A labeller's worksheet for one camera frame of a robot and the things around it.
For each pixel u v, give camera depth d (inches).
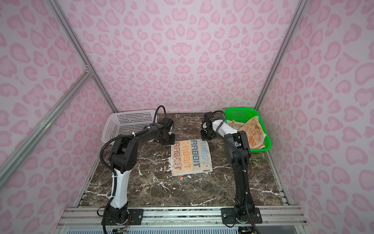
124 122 43.5
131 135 23.6
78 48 32.3
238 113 47.6
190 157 37.4
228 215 28.9
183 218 29.2
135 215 28.9
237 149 21.7
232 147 21.8
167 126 32.9
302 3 26.8
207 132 35.5
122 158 22.4
